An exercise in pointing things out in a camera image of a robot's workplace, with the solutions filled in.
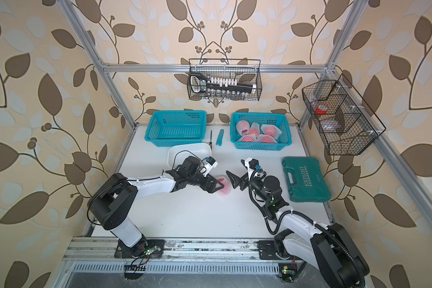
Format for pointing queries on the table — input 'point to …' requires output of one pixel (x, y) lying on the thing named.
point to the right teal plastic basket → (281, 120)
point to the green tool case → (305, 179)
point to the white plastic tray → (177, 153)
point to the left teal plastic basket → (165, 128)
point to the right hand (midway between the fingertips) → (234, 166)
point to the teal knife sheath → (219, 137)
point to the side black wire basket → (345, 123)
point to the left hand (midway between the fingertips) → (216, 180)
